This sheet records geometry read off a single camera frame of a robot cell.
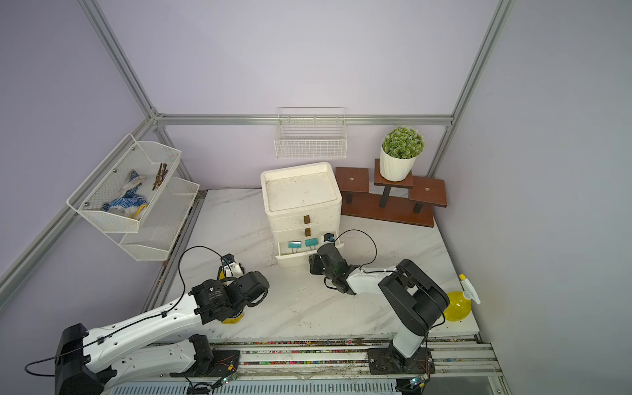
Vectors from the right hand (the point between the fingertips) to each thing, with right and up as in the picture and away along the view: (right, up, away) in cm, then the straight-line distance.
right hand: (314, 261), depth 93 cm
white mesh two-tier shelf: (-59, +10, -4) cm, 60 cm away
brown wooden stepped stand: (+41, +24, +11) cm, 49 cm away
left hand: (-20, -4, -15) cm, 25 cm away
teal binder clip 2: (-2, +7, +7) cm, 10 cm away
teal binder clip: (-8, +5, +5) cm, 11 cm away
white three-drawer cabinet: (-4, +22, -9) cm, 24 cm away
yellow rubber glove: (-27, -18, -12) cm, 35 cm away
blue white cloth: (-53, +21, -22) cm, 62 cm away
